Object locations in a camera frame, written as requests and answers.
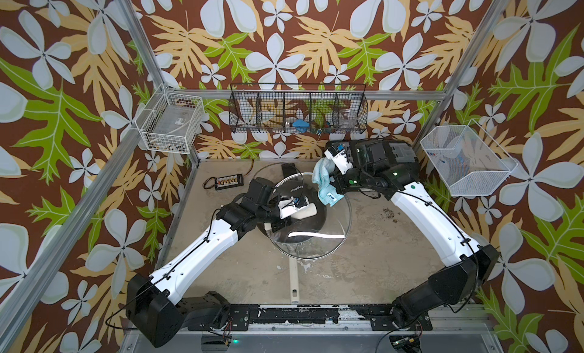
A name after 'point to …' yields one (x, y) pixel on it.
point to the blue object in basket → (301, 125)
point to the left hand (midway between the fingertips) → (296, 207)
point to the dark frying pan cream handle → (295, 230)
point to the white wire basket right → (469, 160)
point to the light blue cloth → (327, 192)
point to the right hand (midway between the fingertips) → (325, 176)
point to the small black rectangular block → (289, 170)
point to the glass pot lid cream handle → (339, 227)
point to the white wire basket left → (170, 122)
